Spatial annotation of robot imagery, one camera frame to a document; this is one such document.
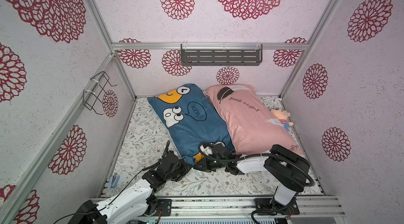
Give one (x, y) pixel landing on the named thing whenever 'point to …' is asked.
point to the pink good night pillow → (252, 129)
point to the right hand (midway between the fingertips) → (192, 168)
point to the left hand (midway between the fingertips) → (194, 166)
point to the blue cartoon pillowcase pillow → (189, 120)
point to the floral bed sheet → (143, 146)
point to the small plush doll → (283, 115)
